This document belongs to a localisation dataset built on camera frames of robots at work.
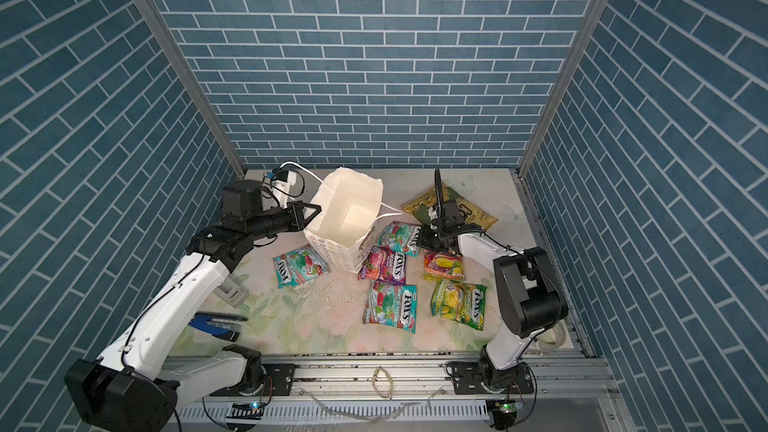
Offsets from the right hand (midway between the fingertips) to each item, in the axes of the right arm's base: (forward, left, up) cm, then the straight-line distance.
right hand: (415, 236), depth 94 cm
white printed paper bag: (0, +23, +2) cm, 23 cm away
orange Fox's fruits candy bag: (-7, -11, -3) cm, 13 cm away
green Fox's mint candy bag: (-12, +35, -3) cm, 37 cm away
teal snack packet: (-21, +5, -3) cm, 22 cm away
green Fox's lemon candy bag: (-19, -15, -4) cm, 24 cm away
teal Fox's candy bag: (0, +4, -2) cm, 5 cm away
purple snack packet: (-9, +9, -3) cm, 13 cm away
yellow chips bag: (+12, -3, 0) cm, 13 cm away
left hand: (-9, +23, +23) cm, 34 cm away
